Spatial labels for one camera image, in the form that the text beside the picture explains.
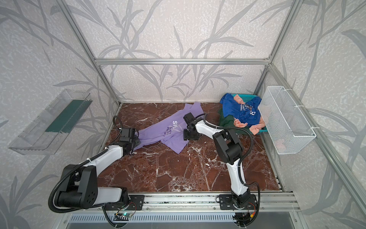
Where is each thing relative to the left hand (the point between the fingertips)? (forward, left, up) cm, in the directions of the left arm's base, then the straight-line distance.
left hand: (137, 135), depth 92 cm
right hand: (+5, -33, -5) cm, 34 cm away
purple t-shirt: (+6, -20, -4) cm, 21 cm away
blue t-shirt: (+18, -77, +2) cm, 79 cm away
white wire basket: (-12, -79, +28) cm, 84 cm away
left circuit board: (-43, -1, -8) cm, 43 cm away
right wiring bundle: (-43, -64, -10) cm, 77 cm away
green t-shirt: (+9, -61, +4) cm, 61 cm away
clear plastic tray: (-15, +31, +25) cm, 42 cm away
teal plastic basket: (+36, -82, 0) cm, 90 cm away
